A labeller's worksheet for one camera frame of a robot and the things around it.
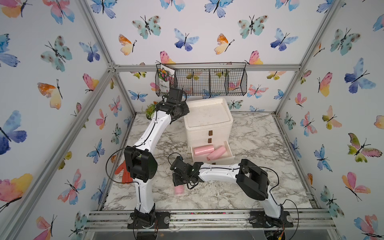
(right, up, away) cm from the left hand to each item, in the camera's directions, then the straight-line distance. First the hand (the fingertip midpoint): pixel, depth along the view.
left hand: (186, 108), depth 87 cm
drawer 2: (+8, -15, -6) cm, 18 cm away
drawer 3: (+12, -19, +3) cm, 23 cm away
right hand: (-6, -40, -3) cm, 41 cm away
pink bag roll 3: (-3, -45, -6) cm, 45 cm away
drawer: (+23, -30, +5) cm, 38 cm away
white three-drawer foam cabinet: (+13, -9, -3) cm, 15 cm away
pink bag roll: (+8, -25, +7) cm, 28 cm away
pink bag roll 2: (+18, -28, +7) cm, 34 cm away
